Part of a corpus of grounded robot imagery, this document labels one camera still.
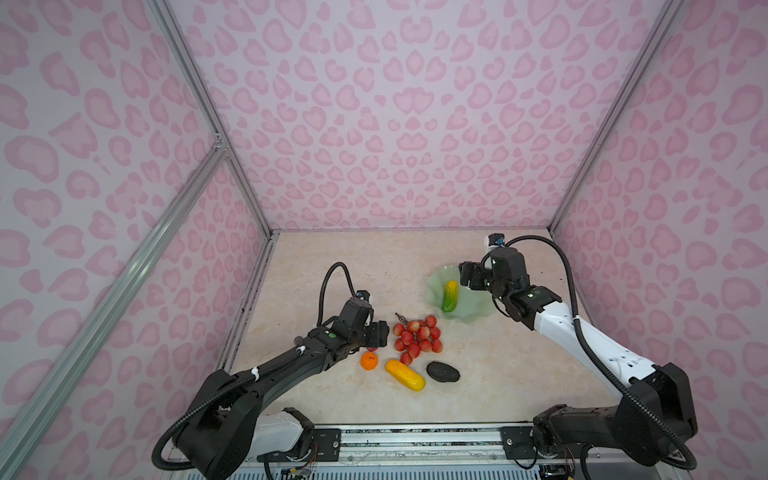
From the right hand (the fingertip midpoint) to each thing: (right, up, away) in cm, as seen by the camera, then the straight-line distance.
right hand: (475, 263), depth 83 cm
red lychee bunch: (-16, -22, +6) cm, 28 cm away
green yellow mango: (-4, -11, +13) cm, 18 cm away
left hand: (-26, -18, +3) cm, 32 cm away
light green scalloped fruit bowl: (+3, -14, +16) cm, 21 cm away
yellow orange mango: (-19, -30, -1) cm, 36 cm away
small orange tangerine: (-29, -28, +2) cm, 40 cm away
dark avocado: (-9, -29, -2) cm, 31 cm away
